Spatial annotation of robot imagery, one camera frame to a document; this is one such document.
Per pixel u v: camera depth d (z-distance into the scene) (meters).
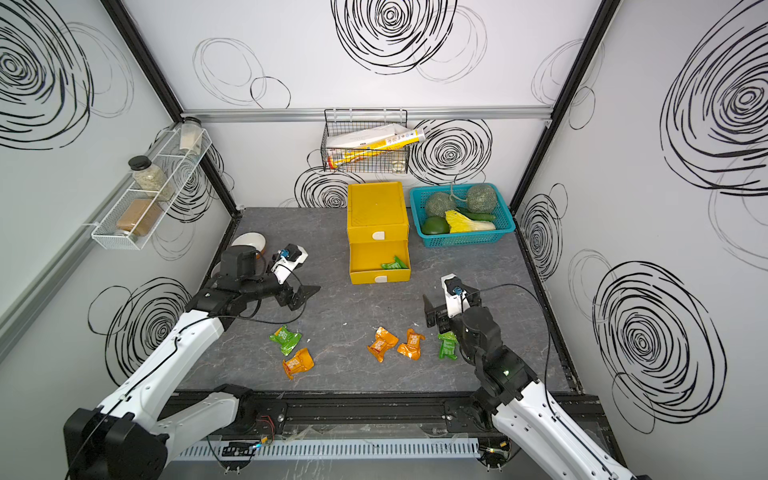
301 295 0.68
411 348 0.84
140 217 0.67
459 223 1.04
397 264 0.93
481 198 1.07
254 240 1.07
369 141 0.86
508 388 0.52
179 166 0.95
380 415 0.75
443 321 0.66
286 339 0.86
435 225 1.06
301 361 0.82
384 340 0.85
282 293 0.68
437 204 1.08
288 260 0.65
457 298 0.62
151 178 0.71
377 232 0.88
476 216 1.08
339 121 0.92
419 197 1.15
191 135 0.86
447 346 0.84
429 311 0.66
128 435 0.37
